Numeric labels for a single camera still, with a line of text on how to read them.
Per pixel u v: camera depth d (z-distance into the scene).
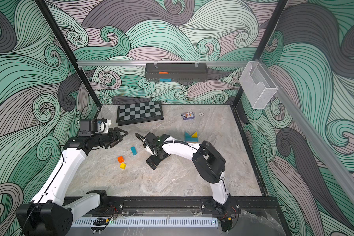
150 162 0.76
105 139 0.65
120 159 0.88
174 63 0.92
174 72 0.95
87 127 0.59
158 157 0.74
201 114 1.14
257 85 0.76
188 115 1.11
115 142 0.70
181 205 0.74
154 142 0.68
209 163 0.50
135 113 1.10
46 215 0.38
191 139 0.98
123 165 0.86
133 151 0.92
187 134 1.01
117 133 0.68
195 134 1.00
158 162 0.76
